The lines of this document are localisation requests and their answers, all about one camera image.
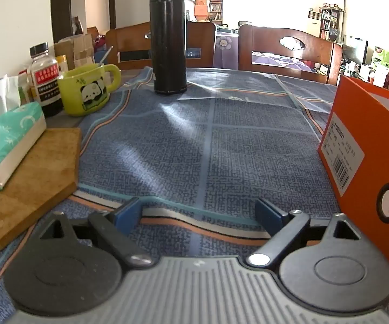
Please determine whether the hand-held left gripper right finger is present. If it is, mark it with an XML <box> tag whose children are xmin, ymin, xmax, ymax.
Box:
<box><xmin>246</xmin><ymin>198</ymin><xmax>362</xmax><ymax>268</ymax></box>

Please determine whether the tall bookshelf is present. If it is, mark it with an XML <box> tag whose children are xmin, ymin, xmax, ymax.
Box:
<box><xmin>319</xmin><ymin>5</ymin><xmax>345</xmax><ymax>43</ymax></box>

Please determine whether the wooden board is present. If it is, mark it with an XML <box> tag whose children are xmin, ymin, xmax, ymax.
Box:
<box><xmin>0</xmin><ymin>127</ymin><xmax>82</xmax><ymax>251</ymax></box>

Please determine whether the blue patterned tablecloth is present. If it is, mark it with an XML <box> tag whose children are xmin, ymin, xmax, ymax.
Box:
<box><xmin>0</xmin><ymin>66</ymin><xmax>389</xmax><ymax>324</ymax></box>

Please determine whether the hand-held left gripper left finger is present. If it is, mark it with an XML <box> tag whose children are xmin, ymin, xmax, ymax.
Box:
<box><xmin>39</xmin><ymin>197</ymin><xmax>153</xmax><ymax>268</ymax></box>

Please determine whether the clear bottle with black cap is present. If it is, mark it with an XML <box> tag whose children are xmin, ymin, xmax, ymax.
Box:
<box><xmin>28</xmin><ymin>42</ymin><xmax>63</xmax><ymax>118</ymax></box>

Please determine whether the green box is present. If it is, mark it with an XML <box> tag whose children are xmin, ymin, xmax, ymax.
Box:
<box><xmin>373</xmin><ymin>49</ymin><xmax>389</xmax><ymax>67</ymax></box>

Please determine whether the wooden chair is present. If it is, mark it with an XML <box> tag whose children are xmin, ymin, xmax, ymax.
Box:
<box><xmin>238</xmin><ymin>24</ymin><xmax>343</xmax><ymax>86</ymax></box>
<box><xmin>105</xmin><ymin>21</ymin><xmax>217</xmax><ymax>71</ymax></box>

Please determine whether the brown paper bag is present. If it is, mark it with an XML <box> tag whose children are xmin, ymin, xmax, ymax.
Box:
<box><xmin>53</xmin><ymin>34</ymin><xmax>94</xmax><ymax>68</ymax></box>

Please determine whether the metal spoon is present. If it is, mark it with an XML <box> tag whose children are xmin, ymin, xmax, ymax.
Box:
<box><xmin>98</xmin><ymin>45</ymin><xmax>114</xmax><ymax>66</ymax></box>

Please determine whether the orange cardboard box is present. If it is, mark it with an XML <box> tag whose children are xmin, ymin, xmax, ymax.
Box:
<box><xmin>318</xmin><ymin>75</ymin><xmax>389</xmax><ymax>270</ymax></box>

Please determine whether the jar with yellow lid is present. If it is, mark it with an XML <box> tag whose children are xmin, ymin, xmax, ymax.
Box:
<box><xmin>56</xmin><ymin>55</ymin><xmax>70</xmax><ymax>75</ymax></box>

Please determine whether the orange bag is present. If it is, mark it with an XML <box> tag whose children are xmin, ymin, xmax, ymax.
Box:
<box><xmin>194</xmin><ymin>2</ymin><xmax>209</xmax><ymax>21</ymax></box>

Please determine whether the green panda mug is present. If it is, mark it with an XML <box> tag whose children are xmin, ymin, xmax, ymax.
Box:
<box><xmin>57</xmin><ymin>63</ymin><xmax>121</xmax><ymax>117</ymax></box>

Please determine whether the black thermos bottle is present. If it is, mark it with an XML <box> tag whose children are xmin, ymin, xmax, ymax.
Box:
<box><xmin>149</xmin><ymin>0</ymin><xmax>189</xmax><ymax>95</ymax></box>

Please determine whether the black monitor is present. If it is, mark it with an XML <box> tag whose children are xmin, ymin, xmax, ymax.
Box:
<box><xmin>341</xmin><ymin>37</ymin><xmax>368</xmax><ymax>65</ymax></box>

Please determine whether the white standing air conditioner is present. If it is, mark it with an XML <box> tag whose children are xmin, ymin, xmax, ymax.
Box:
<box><xmin>307</xmin><ymin>9</ymin><xmax>321</xmax><ymax>38</ymax></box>

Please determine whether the teal tissue pack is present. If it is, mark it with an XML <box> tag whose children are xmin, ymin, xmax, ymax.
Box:
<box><xmin>0</xmin><ymin>76</ymin><xmax>47</xmax><ymax>190</ymax></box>

